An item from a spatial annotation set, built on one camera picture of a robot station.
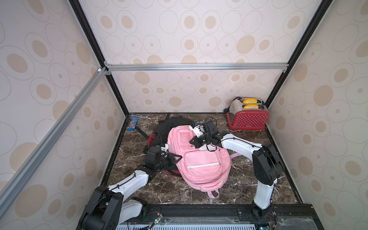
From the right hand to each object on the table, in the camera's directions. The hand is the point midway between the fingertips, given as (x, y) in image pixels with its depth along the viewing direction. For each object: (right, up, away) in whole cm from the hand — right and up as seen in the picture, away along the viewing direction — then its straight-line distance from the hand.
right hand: (189, 144), depth 89 cm
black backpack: (-19, +8, +11) cm, 23 cm away
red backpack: (-27, +3, +11) cm, 29 cm away
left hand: (-3, -7, -8) cm, 11 cm away
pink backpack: (+10, -14, -7) cm, 18 cm away
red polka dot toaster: (+40, +20, +8) cm, 45 cm away
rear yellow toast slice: (+43, +29, +11) cm, 53 cm away
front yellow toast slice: (+42, +25, +8) cm, 50 cm away
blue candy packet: (-44, +14, +23) cm, 51 cm away
